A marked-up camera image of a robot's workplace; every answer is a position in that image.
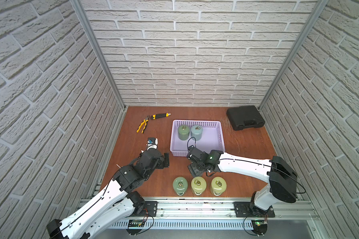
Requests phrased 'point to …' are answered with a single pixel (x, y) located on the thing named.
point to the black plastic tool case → (248, 116)
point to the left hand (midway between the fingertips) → (163, 151)
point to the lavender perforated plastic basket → (206, 135)
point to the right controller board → (260, 227)
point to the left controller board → (135, 223)
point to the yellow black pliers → (140, 126)
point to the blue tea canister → (196, 132)
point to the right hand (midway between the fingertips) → (197, 166)
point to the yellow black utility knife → (160, 115)
